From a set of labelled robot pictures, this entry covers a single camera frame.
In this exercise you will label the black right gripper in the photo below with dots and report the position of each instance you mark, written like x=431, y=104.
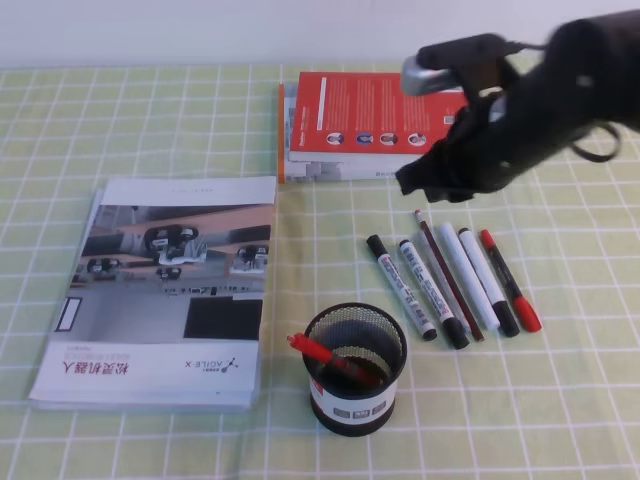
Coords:
x=497, y=136

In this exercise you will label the dark red pencil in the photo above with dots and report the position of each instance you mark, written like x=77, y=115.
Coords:
x=475, y=330

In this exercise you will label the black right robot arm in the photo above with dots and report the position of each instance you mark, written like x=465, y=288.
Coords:
x=589, y=75

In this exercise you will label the grey transparent pen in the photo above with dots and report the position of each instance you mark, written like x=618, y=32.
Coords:
x=441, y=281

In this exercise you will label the red cap marker pen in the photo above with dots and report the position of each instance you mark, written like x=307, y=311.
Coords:
x=522, y=307

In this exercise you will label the black mesh pen holder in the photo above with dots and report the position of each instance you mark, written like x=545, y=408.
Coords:
x=354, y=354

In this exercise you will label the white plain marker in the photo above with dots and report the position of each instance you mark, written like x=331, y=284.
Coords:
x=468, y=275

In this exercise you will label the white marker black ends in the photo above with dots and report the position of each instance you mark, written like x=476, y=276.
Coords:
x=411, y=305

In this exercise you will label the red cover book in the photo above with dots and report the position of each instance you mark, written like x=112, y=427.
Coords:
x=346, y=116

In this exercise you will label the orange spine white book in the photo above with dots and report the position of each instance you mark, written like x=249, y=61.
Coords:
x=319, y=171

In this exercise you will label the white labelled marker black cap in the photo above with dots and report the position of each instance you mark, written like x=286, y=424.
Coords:
x=452, y=326

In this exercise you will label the grey photo cover brochure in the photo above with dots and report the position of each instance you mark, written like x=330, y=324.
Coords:
x=165, y=305

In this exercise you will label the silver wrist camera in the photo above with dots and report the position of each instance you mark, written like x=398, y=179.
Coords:
x=419, y=81

